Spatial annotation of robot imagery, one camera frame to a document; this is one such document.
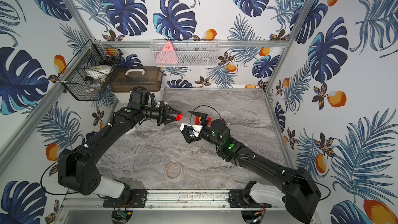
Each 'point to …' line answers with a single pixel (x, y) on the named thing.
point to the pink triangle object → (167, 56)
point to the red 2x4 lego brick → (197, 121)
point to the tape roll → (173, 170)
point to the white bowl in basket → (98, 72)
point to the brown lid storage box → (125, 78)
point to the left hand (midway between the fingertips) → (179, 111)
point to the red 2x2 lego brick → (179, 116)
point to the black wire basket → (85, 76)
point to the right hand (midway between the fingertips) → (187, 116)
